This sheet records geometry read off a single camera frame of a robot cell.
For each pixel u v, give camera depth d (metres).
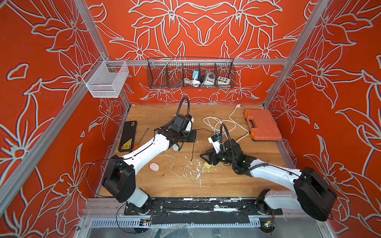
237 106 1.17
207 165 0.79
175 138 0.59
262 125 1.03
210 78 0.91
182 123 0.63
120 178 0.42
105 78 0.93
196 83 0.86
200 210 0.73
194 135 0.78
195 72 0.84
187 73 1.01
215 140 0.73
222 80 0.95
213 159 0.71
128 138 0.98
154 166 0.85
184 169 0.85
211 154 0.71
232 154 0.62
